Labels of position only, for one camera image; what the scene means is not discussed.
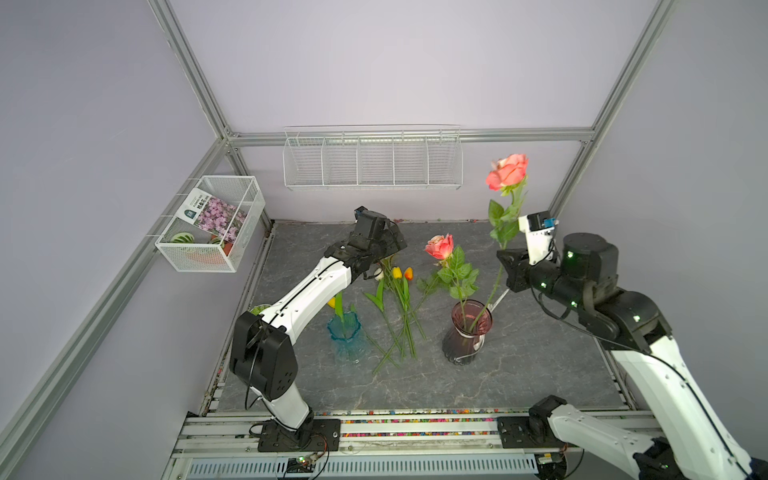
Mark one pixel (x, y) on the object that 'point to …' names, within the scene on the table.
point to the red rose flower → (424, 285)
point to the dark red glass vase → (471, 321)
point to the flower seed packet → (213, 214)
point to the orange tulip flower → (408, 276)
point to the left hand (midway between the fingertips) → (395, 241)
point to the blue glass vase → (342, 333)
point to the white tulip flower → (378, 301)
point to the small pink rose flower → (442, 247)
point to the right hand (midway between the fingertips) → (500, 250)
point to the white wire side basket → (185, 246)
